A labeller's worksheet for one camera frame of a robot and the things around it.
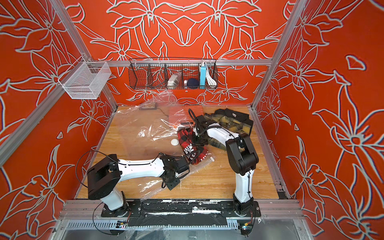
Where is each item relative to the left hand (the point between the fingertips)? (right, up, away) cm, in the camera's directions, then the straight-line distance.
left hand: (173, 181), depth 82 cm
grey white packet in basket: (-1, +61, +10) cm, 61 cm away
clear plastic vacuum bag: (-21, +27, +18) cm, 39 cm away
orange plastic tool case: (+2, +39, +22) cm, 45 cm away
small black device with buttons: (-23, +46, +36) cm, 62 cm away
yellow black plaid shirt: (+40, +34, +21) cm, 57 cm away
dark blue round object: (+11, +60, +13) cm, 62 cm away
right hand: (+10, +19, +10) cm, 24 cm away
